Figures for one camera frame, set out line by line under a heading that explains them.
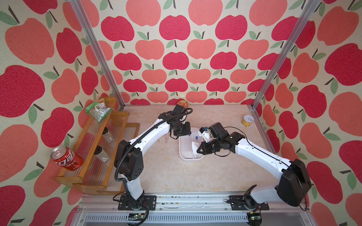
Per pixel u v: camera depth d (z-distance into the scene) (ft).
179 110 2.21
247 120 3.43
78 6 2.27
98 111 2.41
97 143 2.15
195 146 2.63
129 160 1.52
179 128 2.34
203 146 2.28
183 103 3.90
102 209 2.40
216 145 2.21
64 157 1.66
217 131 2.08
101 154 2.23
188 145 2.71
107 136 2.60
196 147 2.62
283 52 2.88
